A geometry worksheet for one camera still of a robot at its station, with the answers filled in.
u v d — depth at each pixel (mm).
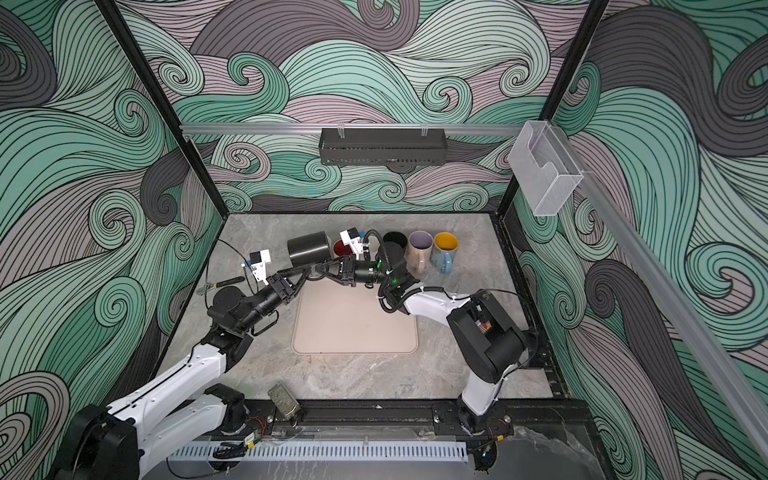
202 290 978
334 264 727
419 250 950
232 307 570
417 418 744
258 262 685
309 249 707
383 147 950
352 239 737
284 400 730
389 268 624
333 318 925
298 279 679
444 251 955
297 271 707
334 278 701
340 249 769
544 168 792
